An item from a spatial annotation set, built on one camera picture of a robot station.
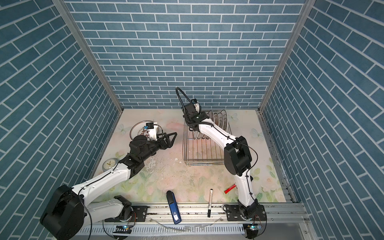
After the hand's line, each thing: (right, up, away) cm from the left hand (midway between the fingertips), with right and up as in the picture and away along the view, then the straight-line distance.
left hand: (172, 134), depth 78 cm
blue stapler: (+2, -35, -6) cm, 36 cm away
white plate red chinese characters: (-30, +1, +29) cm, 42 cm away
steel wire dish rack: (+16, -13, +17) cm, 26 cm away
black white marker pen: (+20, -36, -2) cm, 41 cm away
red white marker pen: (+31, -30, +2) cm, 43 cm away
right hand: (+14, +12, +15) cm, 23 cm away
